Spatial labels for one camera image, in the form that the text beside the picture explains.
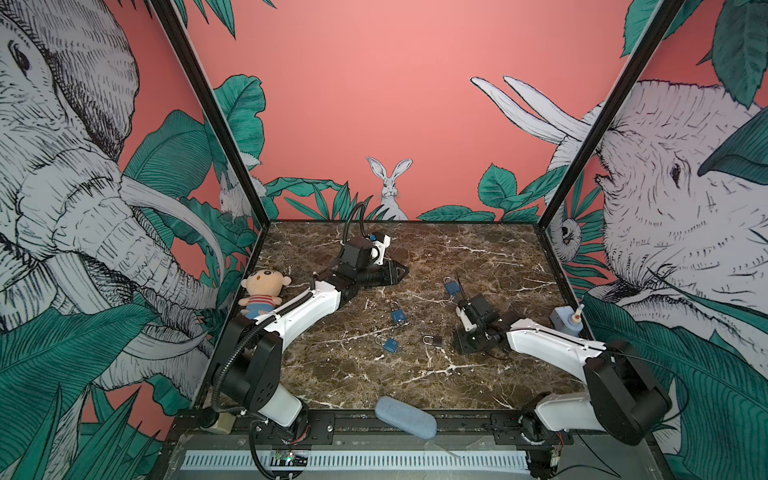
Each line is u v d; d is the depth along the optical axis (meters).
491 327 0.66
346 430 0.75
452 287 1.03
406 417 0.73
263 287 0.93
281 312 0.49
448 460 0.70
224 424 0.71
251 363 0.43
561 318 0.89
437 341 0.90
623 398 0.43
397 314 0.95
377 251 0.69
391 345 0.88
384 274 0.74
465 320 0.78
